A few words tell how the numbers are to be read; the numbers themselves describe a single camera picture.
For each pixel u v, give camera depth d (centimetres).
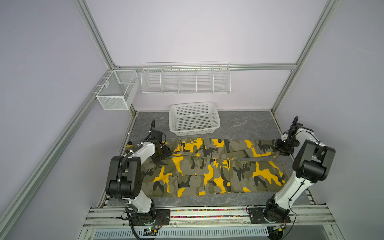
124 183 46
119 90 102
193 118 116
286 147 83
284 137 90
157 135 78
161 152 82
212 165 91
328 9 71
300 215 76
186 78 102
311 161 52
